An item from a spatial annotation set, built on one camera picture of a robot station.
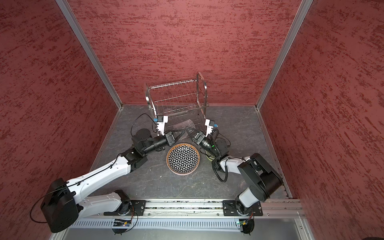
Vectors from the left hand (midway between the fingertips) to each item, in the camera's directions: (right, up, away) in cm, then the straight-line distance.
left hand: (185, 134), depth 70 cm
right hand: (0, +1, +4) cm, 4 cm away
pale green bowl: (+13, -12, +6) cm, 18 cm away
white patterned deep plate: (-3, -17, +20) cm, 27 cm away
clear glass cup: (-1, +4, +6) cm, 7 cm away
